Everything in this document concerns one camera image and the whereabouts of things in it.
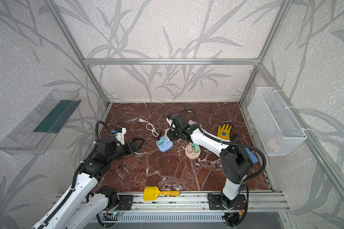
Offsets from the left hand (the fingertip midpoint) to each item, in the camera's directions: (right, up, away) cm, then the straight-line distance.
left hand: (140, 142), depth 75 cm
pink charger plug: (+27, -6, +11) cm, 30 cm away
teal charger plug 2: (+29, -4, +13) cm, 32 cm away
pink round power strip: (+29, -10, +13) cm, 34 cm away
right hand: (+14, +4, +13) cm, 20 cm away
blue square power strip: (+12, -6, +16) cm, 20 cm away
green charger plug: (+31, -6, +11) cm, 34 cm away
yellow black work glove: (+54, +3, +24) cm, 59 cm away
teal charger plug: (+9, -2, +16) cm, 18 cm away
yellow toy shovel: (+6, -28, +1) cm, 29 cm away
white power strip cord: (-8, +11, +33) cm, 35 cm away
